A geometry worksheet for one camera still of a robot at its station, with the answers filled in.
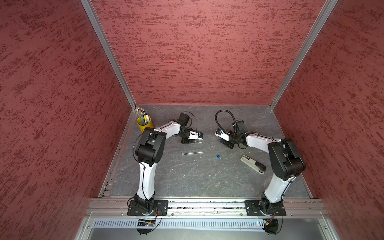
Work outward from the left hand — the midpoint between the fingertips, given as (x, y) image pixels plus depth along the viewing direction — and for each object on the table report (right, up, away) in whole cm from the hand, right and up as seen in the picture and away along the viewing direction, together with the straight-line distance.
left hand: (192, 140), depth 100 cm
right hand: (+21, 0, -2) cm, 21 cm away
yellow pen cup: (-32, +9, -5) cm, 34 cm away
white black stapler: (+39, -13, -15) cm, 43 cm away
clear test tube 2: (+1, -8, -6) cm, 10 cm away
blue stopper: (+17, -9, -8) cm, 21 cm away
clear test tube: (+5, -1, -1) cm, 5 cm away
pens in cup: (-32, +16, -3) cm, 36 cm away
